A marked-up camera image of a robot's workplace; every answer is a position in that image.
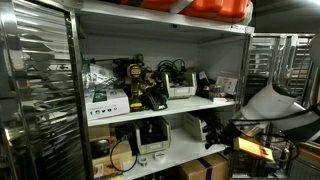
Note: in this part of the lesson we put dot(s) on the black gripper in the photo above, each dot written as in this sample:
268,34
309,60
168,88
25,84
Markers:
229,137

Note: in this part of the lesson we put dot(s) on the white flat carton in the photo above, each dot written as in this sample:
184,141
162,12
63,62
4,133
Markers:
226,84

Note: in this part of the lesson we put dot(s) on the orange booklet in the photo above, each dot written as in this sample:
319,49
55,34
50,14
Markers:
106,168

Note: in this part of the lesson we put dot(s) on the black rounded gadget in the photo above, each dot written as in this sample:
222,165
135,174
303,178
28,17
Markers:
100,148

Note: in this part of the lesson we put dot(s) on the brass metal fitting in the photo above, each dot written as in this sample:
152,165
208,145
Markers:
149,85

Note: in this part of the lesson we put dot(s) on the small brown cardboard box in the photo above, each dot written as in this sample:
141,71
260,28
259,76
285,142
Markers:
99,131

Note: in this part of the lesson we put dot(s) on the metal shelving unit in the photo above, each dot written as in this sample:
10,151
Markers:
166,106

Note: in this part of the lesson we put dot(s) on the small white plastic packet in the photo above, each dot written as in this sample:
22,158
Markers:
220,99

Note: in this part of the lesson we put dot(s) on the orange plastic case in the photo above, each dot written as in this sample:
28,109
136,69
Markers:
216,8

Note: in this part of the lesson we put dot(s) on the black power brick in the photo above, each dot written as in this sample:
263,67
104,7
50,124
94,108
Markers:
122,130

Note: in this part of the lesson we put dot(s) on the clear plastic bag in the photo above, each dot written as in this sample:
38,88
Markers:
98,76

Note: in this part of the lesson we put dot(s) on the white printed cardboard box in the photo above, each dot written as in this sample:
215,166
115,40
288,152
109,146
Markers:
106,103

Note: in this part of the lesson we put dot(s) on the amber taped wrist box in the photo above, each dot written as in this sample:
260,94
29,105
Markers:
253,149

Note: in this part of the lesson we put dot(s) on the gray bin with white label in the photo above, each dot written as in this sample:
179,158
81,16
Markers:
181,91

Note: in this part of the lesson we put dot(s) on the white tape roll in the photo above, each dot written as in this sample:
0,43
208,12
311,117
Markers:
160,156

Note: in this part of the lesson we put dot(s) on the gray plastic storage bin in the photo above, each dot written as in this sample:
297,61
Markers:
193,128
151,146

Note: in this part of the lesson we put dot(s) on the small gray tape roll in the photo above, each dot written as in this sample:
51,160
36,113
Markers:
143,161

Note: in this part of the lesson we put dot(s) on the black battery charger dock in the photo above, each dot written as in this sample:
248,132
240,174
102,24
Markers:
155,101

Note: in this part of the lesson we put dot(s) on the cardboard box with blue tape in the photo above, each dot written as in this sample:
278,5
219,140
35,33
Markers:
200,168

